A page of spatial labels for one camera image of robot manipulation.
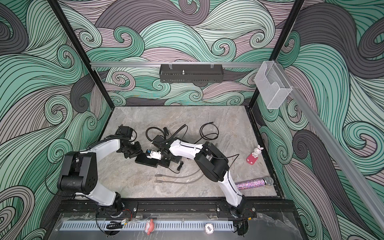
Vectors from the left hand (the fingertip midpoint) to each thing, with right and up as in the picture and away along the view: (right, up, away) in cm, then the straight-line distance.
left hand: (142, 151), depth 92 cm
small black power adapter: (+24, -8, -4) cm, 26 cm away
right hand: (+13, -6, -2) cm, 15 cm away
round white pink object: (+38, -27, -29) cm, 55 cm away
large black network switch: (+22, -1, -12) cm, 25 cm away
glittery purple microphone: (+72, -13, -14) cm, 75 cm away
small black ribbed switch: (+2, -3, -6) cm, 7 cm away
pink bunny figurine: (+69, -4, -2) cm, 69 cm away
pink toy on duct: (+12, -27, -27) cm, 41 cm away
